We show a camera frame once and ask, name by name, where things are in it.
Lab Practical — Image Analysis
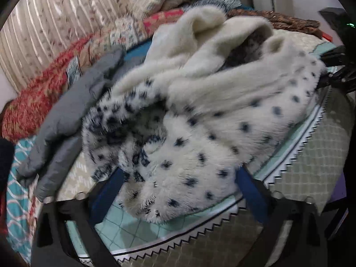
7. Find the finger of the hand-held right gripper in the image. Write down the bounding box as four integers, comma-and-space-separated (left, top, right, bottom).
319, 69, 356, 93
320, 46, 356, 69

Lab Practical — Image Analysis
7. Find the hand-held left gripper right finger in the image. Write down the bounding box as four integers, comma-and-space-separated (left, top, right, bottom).
234, 167, 329, 267

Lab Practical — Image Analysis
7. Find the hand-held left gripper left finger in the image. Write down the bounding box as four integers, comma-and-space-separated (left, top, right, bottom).
35, 168, 126, 267

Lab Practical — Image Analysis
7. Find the white spotted fur coat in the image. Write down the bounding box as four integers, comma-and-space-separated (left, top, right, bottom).
82, 6, 328, 225

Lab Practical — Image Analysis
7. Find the brown floral garment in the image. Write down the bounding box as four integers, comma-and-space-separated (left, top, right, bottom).
227, 8, 324, 39

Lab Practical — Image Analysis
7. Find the beige teal quilted bedspread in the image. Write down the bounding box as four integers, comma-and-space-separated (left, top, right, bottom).
56, 30, 351, 267

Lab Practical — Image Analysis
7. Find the teal white patterned cloth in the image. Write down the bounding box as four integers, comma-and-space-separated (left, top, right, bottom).
6, 136, 40, 265

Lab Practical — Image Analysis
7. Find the grey garment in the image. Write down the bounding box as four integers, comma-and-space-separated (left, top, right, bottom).
17, 46, 126, 202

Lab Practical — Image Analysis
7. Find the red floral patchwork quilt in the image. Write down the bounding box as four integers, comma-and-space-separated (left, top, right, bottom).
1, 8, 184, 145

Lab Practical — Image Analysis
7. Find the blue grey patterned cloth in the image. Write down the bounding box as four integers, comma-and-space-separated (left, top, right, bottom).
181, 0, 251, 14

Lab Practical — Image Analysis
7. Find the blue bed sheet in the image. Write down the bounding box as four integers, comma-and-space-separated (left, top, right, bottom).
122, 40, 154, 65

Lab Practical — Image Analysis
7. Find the beige floral curtain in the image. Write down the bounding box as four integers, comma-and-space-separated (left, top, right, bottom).
0, 0, 157, 93

